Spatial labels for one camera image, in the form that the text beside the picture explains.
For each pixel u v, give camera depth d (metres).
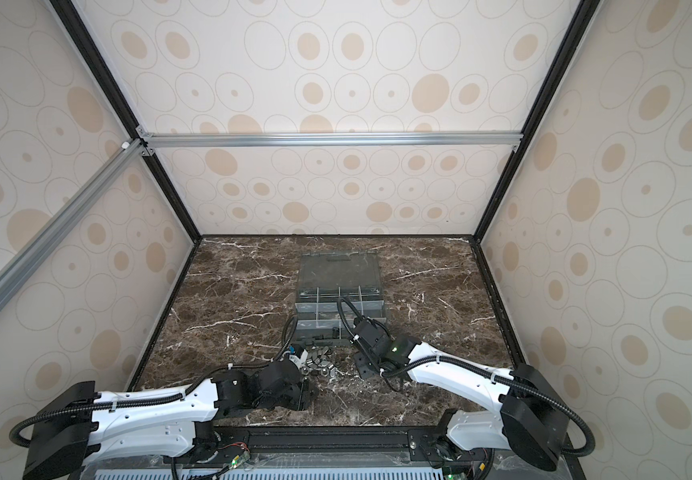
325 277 1.09
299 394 0.69
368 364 0.74
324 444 0.75
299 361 0.73
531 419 0.41
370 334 0.63
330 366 0.85
